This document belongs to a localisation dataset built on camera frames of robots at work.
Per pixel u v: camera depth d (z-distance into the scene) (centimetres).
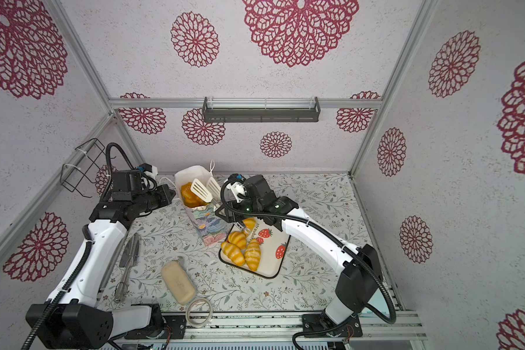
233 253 87
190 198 90
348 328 73
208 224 83
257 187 57
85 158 78
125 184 55
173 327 73
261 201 57
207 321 75
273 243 95
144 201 63
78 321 38
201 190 71
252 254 86
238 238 90
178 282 80
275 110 92
